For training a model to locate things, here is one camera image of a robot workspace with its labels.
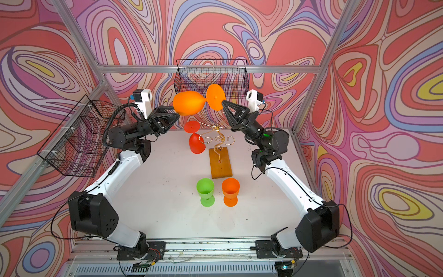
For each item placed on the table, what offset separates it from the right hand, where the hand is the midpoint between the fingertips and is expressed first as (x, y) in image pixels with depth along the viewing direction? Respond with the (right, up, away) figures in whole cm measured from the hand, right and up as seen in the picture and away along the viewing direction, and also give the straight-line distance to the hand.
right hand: (221, 108), depth 50 cm
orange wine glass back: (+4, -31, +30) cm, 43 cm away
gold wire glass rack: (-1, -16, +46) cm, 49 cm away
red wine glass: (-13, -11, +37) cm, 41 cm away
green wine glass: (-8, -32, +33) cm, 46 cm away
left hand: (-13, -2, +5) cm, 14 cm away
